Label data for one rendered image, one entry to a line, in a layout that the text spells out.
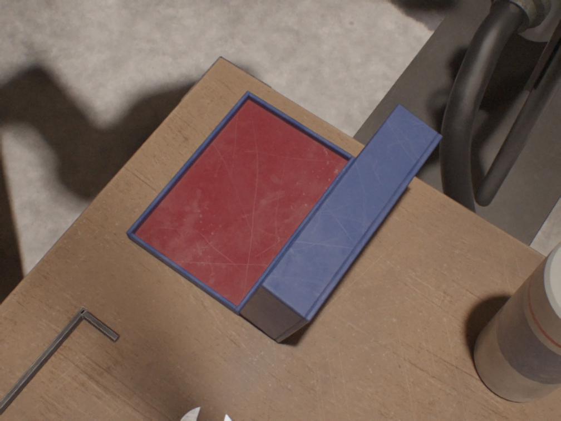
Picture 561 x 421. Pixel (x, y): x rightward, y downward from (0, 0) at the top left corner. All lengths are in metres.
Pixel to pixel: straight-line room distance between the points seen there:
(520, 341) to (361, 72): 0.82
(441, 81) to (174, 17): 0.44
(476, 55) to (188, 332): 0.37
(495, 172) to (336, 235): 0.60
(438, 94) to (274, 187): 0.65
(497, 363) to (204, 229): 0.24
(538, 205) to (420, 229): 0.58
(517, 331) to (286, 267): 0.15
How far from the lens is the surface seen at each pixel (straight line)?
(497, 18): 0.79
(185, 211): 0.64
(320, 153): 0.66
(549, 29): 1.03
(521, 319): 0.50
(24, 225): 1.20
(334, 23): 1.32
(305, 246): 0.50
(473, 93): 0.77
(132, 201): 0.65
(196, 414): 0.59
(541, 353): 0.50
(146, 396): 0.60
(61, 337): 0.62
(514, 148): 1.03
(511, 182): 1.21
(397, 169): 0.53
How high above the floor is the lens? 1.06
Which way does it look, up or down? 66 degrees down
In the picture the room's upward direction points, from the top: straight up
